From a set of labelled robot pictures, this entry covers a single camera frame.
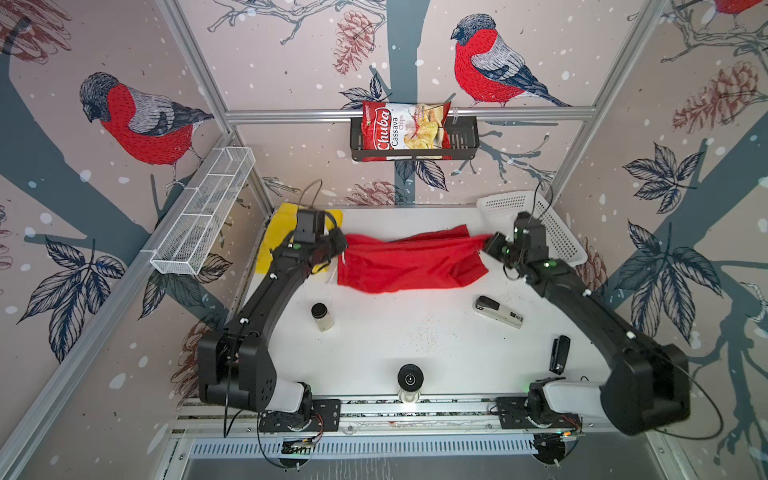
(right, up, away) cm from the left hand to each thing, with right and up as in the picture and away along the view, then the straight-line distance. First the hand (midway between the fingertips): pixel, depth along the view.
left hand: (344, 233), depth 83 cm
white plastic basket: (+72, -4, +18) cm, 75 cm away
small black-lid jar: (-6, -23, -1) cm, 24 cm away
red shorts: (+30, -7, +5) cm, 32 cm away
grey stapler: (+45, -23, +6) cm, 51 cm away
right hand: (+39, -2, +1) cm, 39 cm away
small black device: (+60, -34, -2) cm, 69 cm away
